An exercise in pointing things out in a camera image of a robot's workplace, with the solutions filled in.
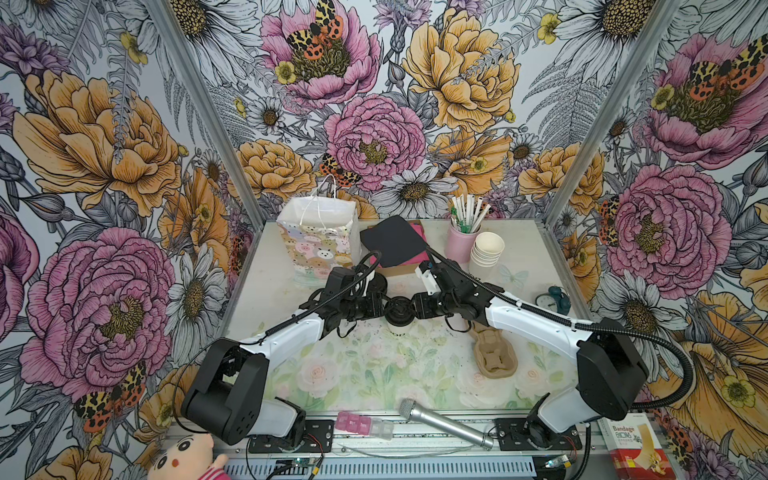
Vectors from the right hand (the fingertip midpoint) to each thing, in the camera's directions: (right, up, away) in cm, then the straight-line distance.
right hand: (415, 313), depth 84 cm
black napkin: (-6, +22, +29) cm, 36 cm away
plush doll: (-54, -27, -18) cm, 63 cm away
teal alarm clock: (+43, +3, +7) cm, 44 cm away
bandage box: (+49, -28, -15) cm, 59 cm away
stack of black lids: (-10, +6, +14) cm, 19 cm away
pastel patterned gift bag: (-26, +22, +2) cm, 34 cm away
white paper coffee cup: (-4, -6, +5) cm, 9 cm away
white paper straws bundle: (+19, +29, +21) cm, 40 cm away
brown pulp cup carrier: (+23, -12, +1) cm, 26 cm away
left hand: (-7, 0, +1) cm, 7 cm away
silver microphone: (-2, -22, -9) cm, 23 cm away
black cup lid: (-4, +1, -1) cm, 4 cm away
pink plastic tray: (-13, -25, -9) cm, 30 cm away
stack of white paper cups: (+22, +17, +8) cm, 29 cm away
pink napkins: (+5, +14, +26) cm, 30 cm away
